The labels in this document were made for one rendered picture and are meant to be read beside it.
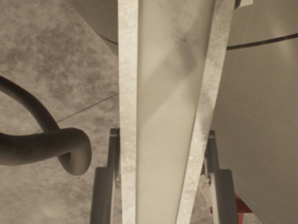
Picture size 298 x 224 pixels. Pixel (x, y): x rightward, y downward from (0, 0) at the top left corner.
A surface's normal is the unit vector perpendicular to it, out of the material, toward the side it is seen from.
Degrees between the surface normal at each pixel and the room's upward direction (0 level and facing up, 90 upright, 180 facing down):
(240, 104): 38
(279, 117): 33
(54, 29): 0
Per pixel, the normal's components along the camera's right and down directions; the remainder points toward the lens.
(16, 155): 0.88, 0.28
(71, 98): 0.06, 0.64
